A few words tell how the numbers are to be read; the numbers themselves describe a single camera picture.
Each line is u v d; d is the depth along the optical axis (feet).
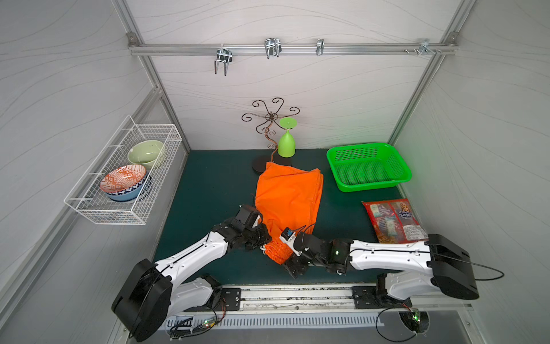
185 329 2.26
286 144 3.01
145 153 2.38
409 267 1.50
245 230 2.12
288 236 2.25
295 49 2.57
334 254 1.88
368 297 2.42
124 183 2.06
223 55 2.56
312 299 2.46
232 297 2.41
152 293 1.31
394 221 2.91
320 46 2.38
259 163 3.73
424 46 2.51
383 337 2.12
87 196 1.85
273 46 2.50
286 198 3.25
